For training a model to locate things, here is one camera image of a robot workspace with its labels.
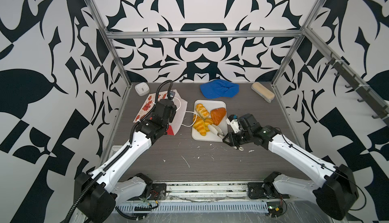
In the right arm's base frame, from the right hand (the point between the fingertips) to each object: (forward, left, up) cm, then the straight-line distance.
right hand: (225, 139), depth 79 cm
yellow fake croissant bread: (+23, +11, -7) cm, 26 cm away
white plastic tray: (+7, +7, -11) cm, 14 cm away
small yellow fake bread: (+15, +8, -7) cm, 18 cm away
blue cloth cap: (+43, -2, -8) cm, 44 cm away
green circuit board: (-29, -21, -13) cm, 38 cm away
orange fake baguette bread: (+19, +2, -8) cm, 21 cm away
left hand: (+13, +31, +14) cm, 37 cm away
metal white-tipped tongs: (-7, -5, +4) cm, 9 cm away
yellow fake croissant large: (+12, +13, -6) cm, 19 cm away
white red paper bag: (+13, +24, +2) cm, 28 cm away
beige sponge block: (+39, -33, -10) cm, 52 cm away
